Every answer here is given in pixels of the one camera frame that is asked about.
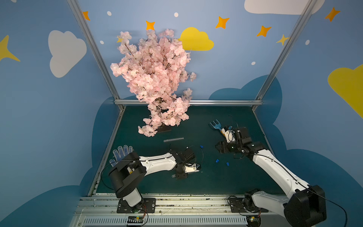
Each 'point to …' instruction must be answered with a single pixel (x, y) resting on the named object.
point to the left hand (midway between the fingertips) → (184, 169)
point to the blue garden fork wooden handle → (217, 126)
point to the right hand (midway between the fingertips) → (222, 143)
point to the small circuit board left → (135, 219)
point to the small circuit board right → (252, 221)
